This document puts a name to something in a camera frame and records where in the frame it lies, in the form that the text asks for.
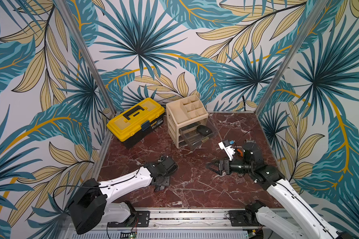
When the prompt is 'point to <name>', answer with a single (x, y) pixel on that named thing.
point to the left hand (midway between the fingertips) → (162, 182)
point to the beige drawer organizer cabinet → (188, 123)
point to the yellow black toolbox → (131, 124)
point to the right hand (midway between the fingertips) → (210, 164)
